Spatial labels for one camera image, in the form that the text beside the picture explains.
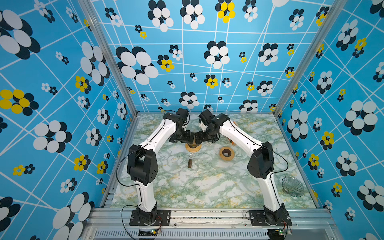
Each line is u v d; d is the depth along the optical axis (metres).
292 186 0.81
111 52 0.86
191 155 0.94
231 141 0.62
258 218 0.73
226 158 0.93
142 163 0.49
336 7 0.68
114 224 0.75
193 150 0.87
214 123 0.65
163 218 0.73
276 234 0.69
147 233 0.72
